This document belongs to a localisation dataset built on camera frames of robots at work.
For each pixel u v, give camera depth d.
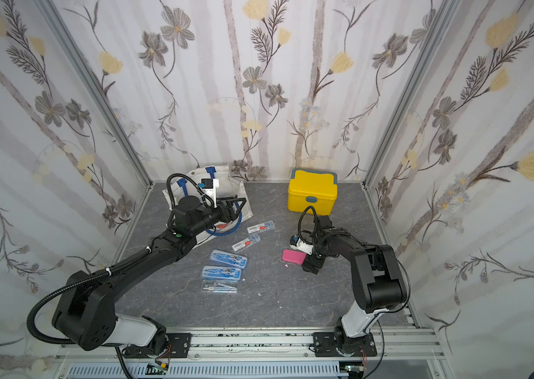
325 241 0.68
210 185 0.70
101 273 0.45
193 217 0.62
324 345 0.73
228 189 0.98
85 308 0.42
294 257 0.92
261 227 1.01
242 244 0.96
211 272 0.89
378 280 0.47
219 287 0.86
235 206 0.71
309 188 1.02
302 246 0.86
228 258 0.93
